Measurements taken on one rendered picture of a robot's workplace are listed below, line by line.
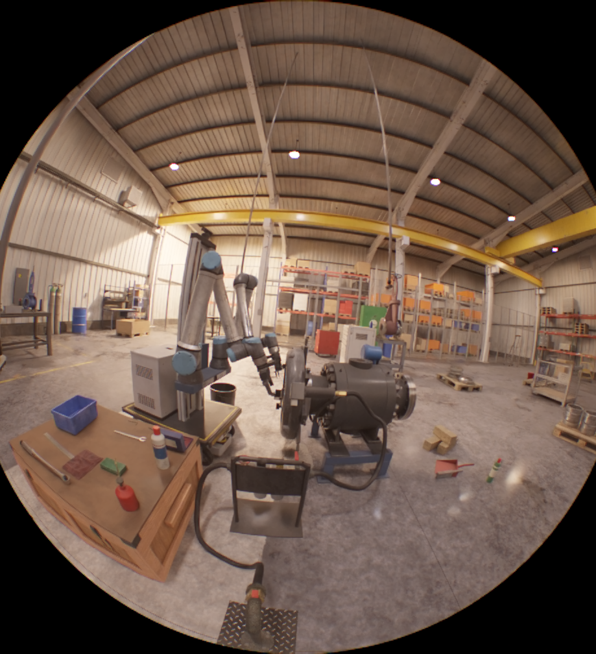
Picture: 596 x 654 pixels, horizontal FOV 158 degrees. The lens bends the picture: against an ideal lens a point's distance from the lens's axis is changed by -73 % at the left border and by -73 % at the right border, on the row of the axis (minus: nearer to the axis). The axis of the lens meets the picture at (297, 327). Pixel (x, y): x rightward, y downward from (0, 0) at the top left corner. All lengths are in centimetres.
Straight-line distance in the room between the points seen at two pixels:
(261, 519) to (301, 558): 36
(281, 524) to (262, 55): 865
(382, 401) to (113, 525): 175
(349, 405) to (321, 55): 776
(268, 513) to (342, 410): 89
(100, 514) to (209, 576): 59
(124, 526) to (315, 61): 826
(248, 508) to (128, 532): 87
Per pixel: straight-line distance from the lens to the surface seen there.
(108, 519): 101
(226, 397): 240
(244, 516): 152
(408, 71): 787
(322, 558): 140
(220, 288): 141
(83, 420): 155
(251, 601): 66
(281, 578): 132
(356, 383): 165
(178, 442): 120
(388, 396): 174
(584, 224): 1180
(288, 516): 153
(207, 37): 804
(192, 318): 127
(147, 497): 104
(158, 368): 171
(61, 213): 930
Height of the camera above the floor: 123
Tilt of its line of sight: 3 degrees down
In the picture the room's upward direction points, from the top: 6 degrees clockwise
